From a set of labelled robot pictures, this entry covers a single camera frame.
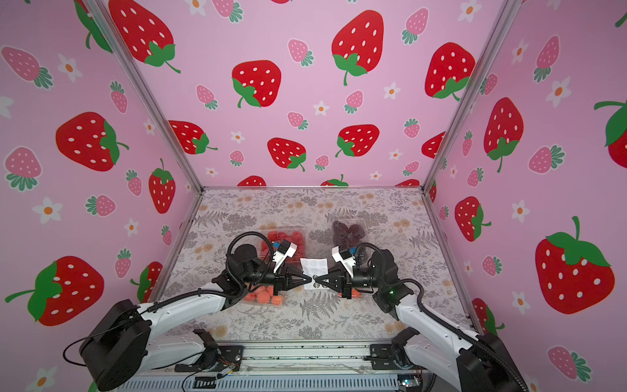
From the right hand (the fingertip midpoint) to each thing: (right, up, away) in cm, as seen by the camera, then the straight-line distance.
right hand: (316, 286), depth 67 cm
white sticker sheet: (-1, +6, -2) cm, 6 cm away
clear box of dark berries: (+12, +10, +38) cm, 41 cm away
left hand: (-2, +1, +2) cm, 3 cm away
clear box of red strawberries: (-9, +11, +33) cm, 36 cm away
